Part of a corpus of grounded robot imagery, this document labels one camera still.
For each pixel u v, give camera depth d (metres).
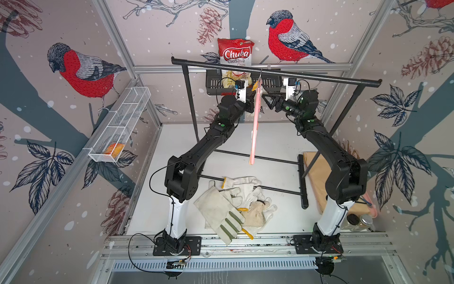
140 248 0.74
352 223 0.71
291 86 0.70
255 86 0.78
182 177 0.51
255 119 0.53
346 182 0.49
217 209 0.83
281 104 0.71
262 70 0.51
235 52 0.81
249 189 0.87
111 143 0.71
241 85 0.66
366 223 0.70
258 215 0.78
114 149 0.65
